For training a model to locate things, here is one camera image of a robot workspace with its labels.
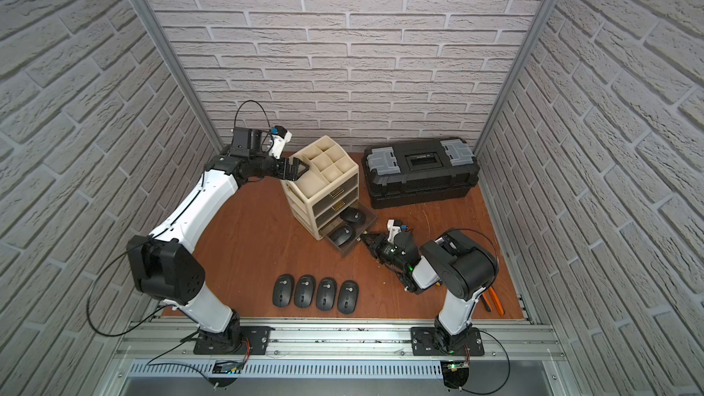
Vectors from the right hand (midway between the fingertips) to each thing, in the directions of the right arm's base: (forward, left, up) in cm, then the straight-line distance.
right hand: (363, 236), depth 89 cm
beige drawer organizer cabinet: (+7, +9, +19) cm, 23 cm away
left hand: (+17, +18, +21) cm, 32 cm away
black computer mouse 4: (-15, +19, -3) cm, 24 cm away
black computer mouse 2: (+9, +3, -1) cm, 9 cm away
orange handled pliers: (-23, -39, -5) cm, 45 cm away
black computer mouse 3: (-15, +25, -3) cm, 29 cm away
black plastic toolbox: (+18, -20, +11) cm, 29 cm away
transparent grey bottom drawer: (+9, -3, -3) cm, 10 cm away
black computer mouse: (+2, +7, -2) cm, 8 cm away
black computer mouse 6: (-18, +6, -3) cm, 19 cm away
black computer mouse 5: (-16, +12, -4) cm, 21 cm away
